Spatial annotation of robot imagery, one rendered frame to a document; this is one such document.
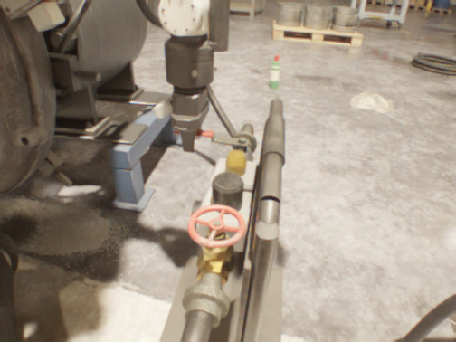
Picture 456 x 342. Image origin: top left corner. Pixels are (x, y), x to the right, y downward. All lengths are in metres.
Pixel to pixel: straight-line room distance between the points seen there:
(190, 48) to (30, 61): 0.33
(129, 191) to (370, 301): 0.87
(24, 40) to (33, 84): 0.08
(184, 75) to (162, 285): 0.62
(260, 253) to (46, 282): 0.82
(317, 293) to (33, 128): 0.85
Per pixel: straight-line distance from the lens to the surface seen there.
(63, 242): 1.14
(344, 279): 1.02
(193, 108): 0.56
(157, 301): 0.92
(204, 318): 0.37
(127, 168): 1.10
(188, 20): 0.50
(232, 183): 0.44
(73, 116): 1.23
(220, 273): 0.40
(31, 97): 0.73
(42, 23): 0.65
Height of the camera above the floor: 0.77
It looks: 35 degrees down
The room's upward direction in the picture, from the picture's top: 3 degrees clockwise
